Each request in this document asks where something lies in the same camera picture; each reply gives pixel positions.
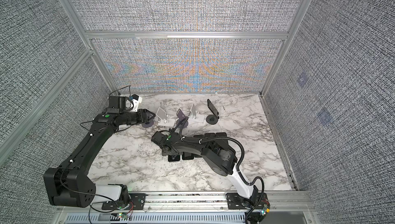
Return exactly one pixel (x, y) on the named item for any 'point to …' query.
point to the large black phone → (221, 134)
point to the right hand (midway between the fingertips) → (170, 150)
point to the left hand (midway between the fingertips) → (152, 115)
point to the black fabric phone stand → (212, 119)
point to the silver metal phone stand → (194, 116)
